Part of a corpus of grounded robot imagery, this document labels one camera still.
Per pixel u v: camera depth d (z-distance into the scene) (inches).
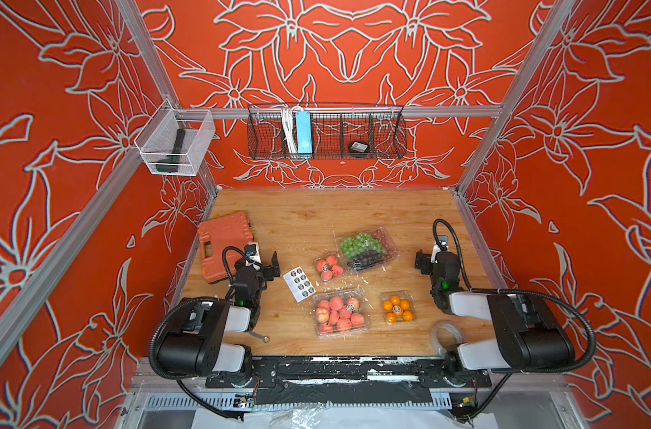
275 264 32.6
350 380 28.6
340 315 31.5
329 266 36.1
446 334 31.2
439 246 30.7
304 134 35.3
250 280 26.9
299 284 35.5
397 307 32.4
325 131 42.0
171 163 31.2
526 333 17.4
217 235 38.8
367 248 36.5
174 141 34.5
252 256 29.9
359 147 37.7
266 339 31.3
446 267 27.1
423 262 32.9
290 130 35.3
